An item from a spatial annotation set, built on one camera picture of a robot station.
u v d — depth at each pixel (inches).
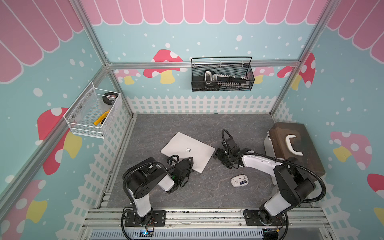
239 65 35.2
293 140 31.9
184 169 28.2
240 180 33.3
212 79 34.5
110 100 31.2
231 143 28.7
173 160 33.1
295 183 17.8
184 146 40.5
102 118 28.5
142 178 19.7
